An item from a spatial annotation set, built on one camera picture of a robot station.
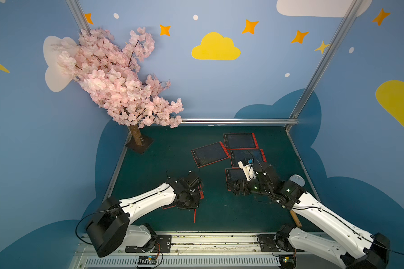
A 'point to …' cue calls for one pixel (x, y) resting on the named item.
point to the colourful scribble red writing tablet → (237, 155)
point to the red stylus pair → (255, 140)
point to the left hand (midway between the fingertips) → (198, 204)
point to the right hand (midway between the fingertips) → (236, 181)
